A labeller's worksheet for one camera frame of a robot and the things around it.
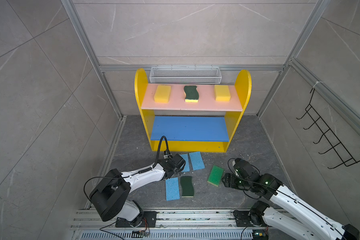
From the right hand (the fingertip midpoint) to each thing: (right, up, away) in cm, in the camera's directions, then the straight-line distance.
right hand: (226, 179), depth 78 cm
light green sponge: (-4, -1, +10) cm, 10 cm away
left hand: (-29, +4, +10) cm, 31 cm away
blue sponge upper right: (-15, +7, +15) cm, 22 cm away
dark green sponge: (-20, -8, +5) cm, 23 cm away
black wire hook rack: (+43, +15, -19) cm, 50 cm away
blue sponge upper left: (-21, +3, +12) cm, 25 cm away
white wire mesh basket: (-21, +63, +20) cm, 69 cm away
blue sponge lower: (-29, -8, +3) cm, 31 cm away
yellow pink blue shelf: (-17, +34, +20) cm, 43 cm away
